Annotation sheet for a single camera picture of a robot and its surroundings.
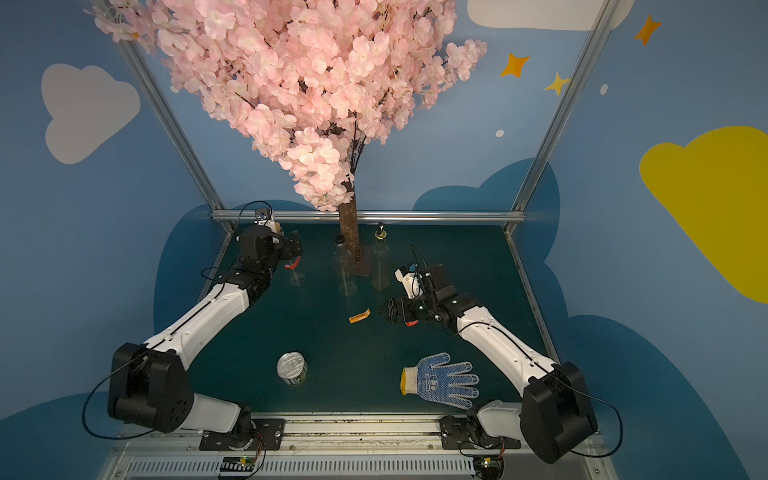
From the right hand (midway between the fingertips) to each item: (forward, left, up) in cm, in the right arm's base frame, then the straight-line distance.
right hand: (396, 305), depth 82 cm
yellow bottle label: (+3, +12, -14) cm, 19 cm away
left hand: (+15, +34, +12) cm, 40 cm away
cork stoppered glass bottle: (+14, +35, -10) cm, 39 cm away
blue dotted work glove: (-16, -14, -14) cm, 25 cm away
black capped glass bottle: (+11, +17, +1) cm, 20 cm away
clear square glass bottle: (+14, +5, +2) cm, 15 cm away
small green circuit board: (-38, +38, -17) cm, 56 cm away
